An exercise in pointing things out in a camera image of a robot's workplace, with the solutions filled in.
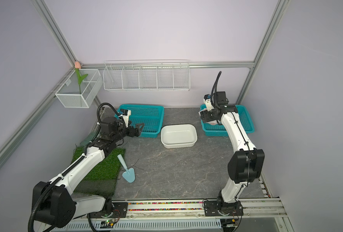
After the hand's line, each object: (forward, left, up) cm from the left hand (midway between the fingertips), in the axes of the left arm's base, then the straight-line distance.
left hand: (137, 123), depth 81 cm
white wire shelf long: (+36, -4, +7) cm, 37 cm away
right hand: (+5, -42, -1) cm, 42 cm away
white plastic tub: (+4, -24, -22) cm, 33 cm away
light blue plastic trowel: (-20, +7, -23) cm, 32 cm away
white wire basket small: (+23, +35, +7) cm, 43 cm away
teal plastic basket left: (+23, -4, -21) cm, 31 cm away
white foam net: (-4, -42, +1) cm, 43 cm away
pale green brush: (+10, +40, -25) cm, 48 cm away
